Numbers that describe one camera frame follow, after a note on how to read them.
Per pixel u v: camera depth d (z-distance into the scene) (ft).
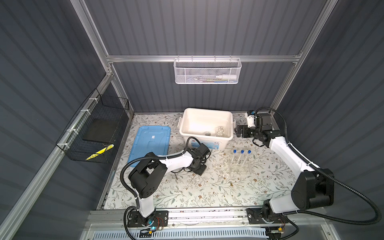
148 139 3.45
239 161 2.93
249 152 2.64
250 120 2.56
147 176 1.56
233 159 3.09
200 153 2.37
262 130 2.15
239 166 2.99
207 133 3.44
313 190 1.39
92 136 2.29
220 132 3.37
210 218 2.47
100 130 2.31
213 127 3.66
